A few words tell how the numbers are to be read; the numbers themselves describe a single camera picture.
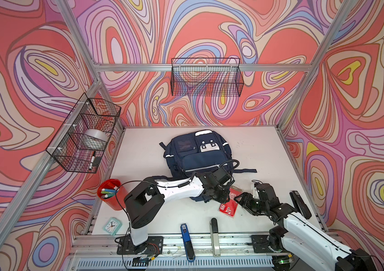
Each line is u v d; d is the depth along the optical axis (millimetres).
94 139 706
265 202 652
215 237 727
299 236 533
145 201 486
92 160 721
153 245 730
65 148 664
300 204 825
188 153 936
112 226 767
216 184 643
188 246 706
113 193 796
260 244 727
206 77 959
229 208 843
